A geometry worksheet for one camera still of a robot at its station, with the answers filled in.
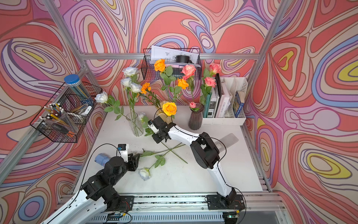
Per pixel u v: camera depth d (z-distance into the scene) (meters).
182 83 0.77
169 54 0.86
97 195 0.52
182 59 0.82
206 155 0.57
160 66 0.72
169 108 0.66
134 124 0.94
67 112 0.69
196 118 1.08
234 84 1.02
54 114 0.58
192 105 0.79
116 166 0.56
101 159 0.85
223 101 0.91
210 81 0.81
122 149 0.65
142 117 0.97
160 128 0.75
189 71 0.74
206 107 0.92
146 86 0.79
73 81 0.69
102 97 0.74
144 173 0.80
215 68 0.82
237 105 1.01
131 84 0.77
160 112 0.85
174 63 0.77
